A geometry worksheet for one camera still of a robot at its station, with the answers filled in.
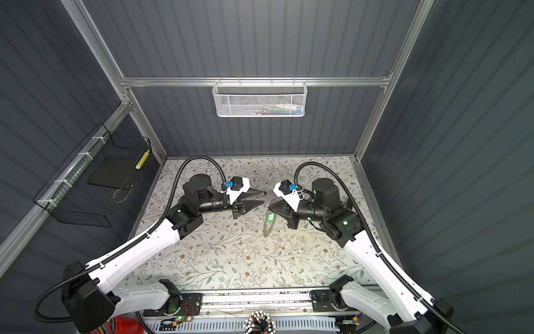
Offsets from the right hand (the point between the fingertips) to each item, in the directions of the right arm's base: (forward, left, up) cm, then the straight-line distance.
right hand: (273, 208), depth 66 cm
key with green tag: (-2, +1, -3) cm, 3 cm away
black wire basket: (+7, +64, +1) cm, 65 cm away
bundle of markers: (-29, +4, -12) cm, 32 cm away
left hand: (+4, +4, +3) cm, 6 cm away
